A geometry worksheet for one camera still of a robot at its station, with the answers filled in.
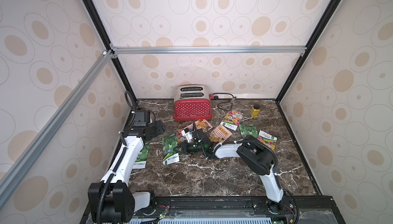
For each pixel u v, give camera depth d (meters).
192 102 0.95
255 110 1.03
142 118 0.62
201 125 1.06
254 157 0.53
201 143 0.72
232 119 1.09
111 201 0.39
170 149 0.86
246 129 1.03
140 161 0.88
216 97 1.21
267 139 0.98
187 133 0.85
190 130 0.85
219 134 1.00
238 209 0.73
